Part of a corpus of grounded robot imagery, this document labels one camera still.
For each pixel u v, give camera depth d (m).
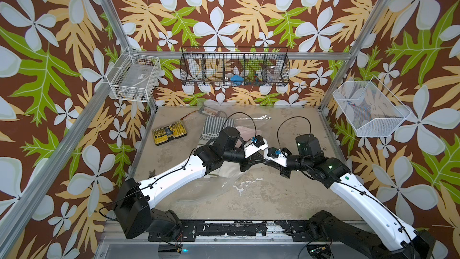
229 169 0.87
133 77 0.86
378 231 0.42
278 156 0.59
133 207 0.40
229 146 0.57
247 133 1.05
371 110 0.81
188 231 0.74
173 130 1.04
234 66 0.99
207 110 1.16
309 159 0.55
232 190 0.86
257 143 0.58
